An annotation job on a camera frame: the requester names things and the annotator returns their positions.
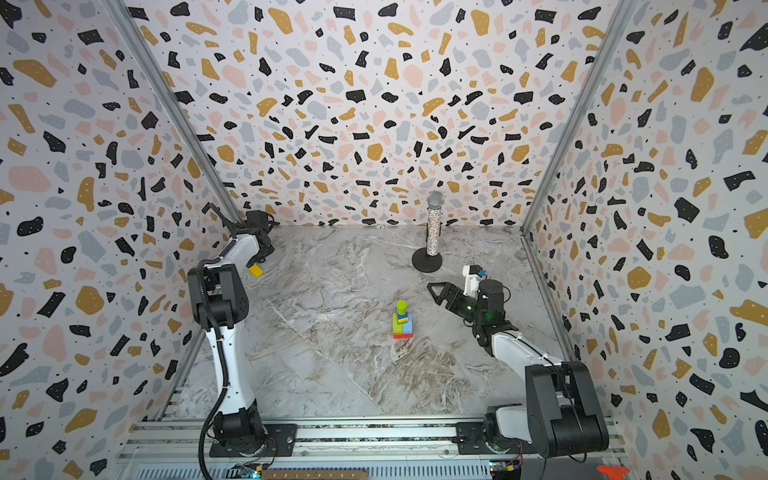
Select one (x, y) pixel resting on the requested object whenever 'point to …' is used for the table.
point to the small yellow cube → (403, 320)
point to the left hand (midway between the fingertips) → (256, 247)
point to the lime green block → (399, 328)
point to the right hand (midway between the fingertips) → (433, 285)
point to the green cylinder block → (401, 307)
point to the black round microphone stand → (426, 263)
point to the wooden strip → (314, 475)
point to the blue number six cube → (402, 316)
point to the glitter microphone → (434, 203)
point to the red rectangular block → (402, 335)
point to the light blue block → (408, 326)
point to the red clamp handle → (615, 472)
